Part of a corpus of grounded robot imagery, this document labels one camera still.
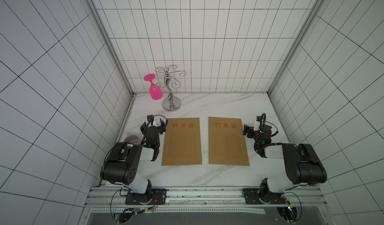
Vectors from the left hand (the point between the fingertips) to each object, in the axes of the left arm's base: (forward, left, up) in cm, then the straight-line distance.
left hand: (153, 122), depth 93 cm
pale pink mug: (-10, +12, -4) cm, 16 cm away
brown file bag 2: (-11, -47, -8) cm, 49 cm away
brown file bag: (-10, -19, -7) cm, 23 cm away
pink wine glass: (+19, 0, +9) cm, 21 cm away
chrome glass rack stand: (+20, -8, -7) cm, 23 cm away
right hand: (+1, -66, -2) cm, 66 cm away
